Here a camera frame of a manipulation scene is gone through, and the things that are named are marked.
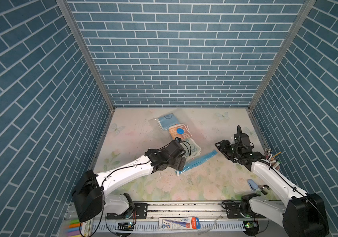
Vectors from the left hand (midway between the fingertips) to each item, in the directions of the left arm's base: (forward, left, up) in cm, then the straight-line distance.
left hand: (181, 160), depth 79 cm
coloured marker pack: (-29, +50, -10) cm, 59 cm away
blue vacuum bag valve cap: (+26, -1, -8) cm, 27 cm away
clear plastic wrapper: (-29, -12, -12) cm, 34 cm away
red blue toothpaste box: (-27, +1, -10) cm, 29 cm away
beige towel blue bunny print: (+12, -8, -9) cm, 17 cm away
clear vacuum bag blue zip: (+13, -18, -12) cm, 25 cm away
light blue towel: (+37, +8, -10) cm, 39 cm away
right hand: (+9, -22, +1) cm, 24 cm away
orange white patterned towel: (+24, +4, -9) cm, 26 cm away
